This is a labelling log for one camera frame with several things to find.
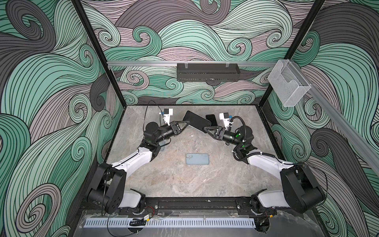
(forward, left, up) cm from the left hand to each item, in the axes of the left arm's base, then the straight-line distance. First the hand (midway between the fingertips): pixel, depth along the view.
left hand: (190, 123), depth 72 cm
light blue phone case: (-6, -6, -29) cm, 30 cm away
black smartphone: (+2, -3, -1) cm, 4 cm away
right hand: (-3, -7, -3) cm, 8 cm away
